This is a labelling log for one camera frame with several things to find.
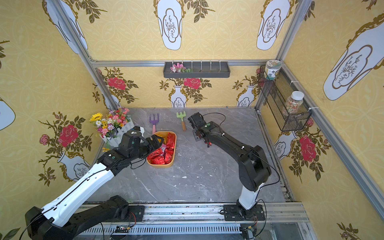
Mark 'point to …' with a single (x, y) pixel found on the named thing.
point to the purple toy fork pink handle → (154, 122)
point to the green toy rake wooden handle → (182, 115)
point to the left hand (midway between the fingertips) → (154, 141)
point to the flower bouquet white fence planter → (112, 126)
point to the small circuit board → (122, 229)
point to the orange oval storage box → (164, 157)
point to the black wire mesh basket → (276, 92)
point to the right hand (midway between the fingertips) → (206, 130)
